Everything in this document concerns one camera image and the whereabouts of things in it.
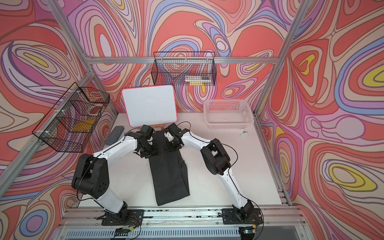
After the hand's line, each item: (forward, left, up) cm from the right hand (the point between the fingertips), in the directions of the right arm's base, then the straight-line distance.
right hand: (168, 152), depth 97 cm
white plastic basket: (+33, -45, 0) cm, 56 cm away
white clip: (+15, -53, 0) cm, 55 cm away
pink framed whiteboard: (+29, +9, +16) cm, 34 cm away
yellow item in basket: (-2, +37, +32) cm, 49 cm away
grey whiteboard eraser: (+14, +39, +3) cm, 42 cm away
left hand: (-4, +5, +6) cm, 9 cm away
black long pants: (-14, -2, +2) cm, 14 cm away
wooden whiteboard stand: (+20, +6, +4) cm, 21 cm away
